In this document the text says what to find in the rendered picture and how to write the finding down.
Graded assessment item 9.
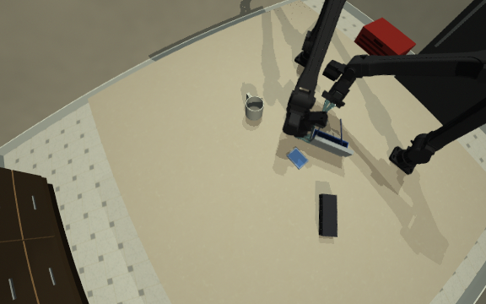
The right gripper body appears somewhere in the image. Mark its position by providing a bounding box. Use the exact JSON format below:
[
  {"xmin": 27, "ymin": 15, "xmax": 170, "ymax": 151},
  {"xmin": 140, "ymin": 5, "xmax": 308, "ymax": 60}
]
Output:
[{"xmin": 294, "ymin": 115, "xmax": 313, "ymax": 138}]

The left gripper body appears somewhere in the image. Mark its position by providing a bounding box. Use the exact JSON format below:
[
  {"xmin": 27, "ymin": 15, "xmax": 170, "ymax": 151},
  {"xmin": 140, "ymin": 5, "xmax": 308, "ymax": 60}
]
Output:
[{"xmin": 322, "ymin": 90, "xmax": 346, "ymax": 109}]

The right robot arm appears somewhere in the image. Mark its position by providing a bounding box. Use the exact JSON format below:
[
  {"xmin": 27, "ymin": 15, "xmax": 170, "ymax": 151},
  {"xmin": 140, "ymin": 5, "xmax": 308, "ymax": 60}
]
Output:
[{"xmin": 283, "ymin": 0, "xmax": 346, "ymax": 135}]

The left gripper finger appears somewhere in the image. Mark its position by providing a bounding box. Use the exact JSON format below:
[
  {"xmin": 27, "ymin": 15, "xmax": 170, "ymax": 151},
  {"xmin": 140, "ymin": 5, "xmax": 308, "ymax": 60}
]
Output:
[
  {"xmin": 325, "ymin": 103, "xmax": 336, "ymax": 111},
  {"xmin": 322, "ymin": 99, "xmax": 330, "ymax": 111}
]

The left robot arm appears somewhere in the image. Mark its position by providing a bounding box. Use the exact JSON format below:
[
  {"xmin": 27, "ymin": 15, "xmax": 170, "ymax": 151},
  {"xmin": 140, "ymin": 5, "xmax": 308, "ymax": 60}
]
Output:
[{"xmin": 322, "ymin": 50, "xmax": 486, "ymax": 175}]

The grey mug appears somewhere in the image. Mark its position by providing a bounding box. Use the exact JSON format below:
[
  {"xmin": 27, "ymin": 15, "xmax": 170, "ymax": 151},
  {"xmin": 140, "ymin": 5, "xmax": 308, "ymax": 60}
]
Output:
[{"xmin": 246, "ymin": 93, "xmax": 264, "ymax": 121}]

